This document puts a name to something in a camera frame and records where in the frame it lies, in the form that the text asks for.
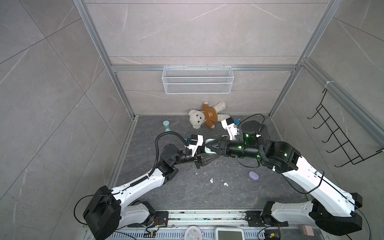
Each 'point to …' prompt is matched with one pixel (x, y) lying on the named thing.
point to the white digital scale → (229, 233)
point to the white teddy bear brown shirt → (208, 116)
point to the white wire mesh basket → (198, 80)
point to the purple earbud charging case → (253, 175)
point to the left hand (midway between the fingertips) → (217, 149)
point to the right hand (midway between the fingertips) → (206, 145)
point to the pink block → (307, 230)
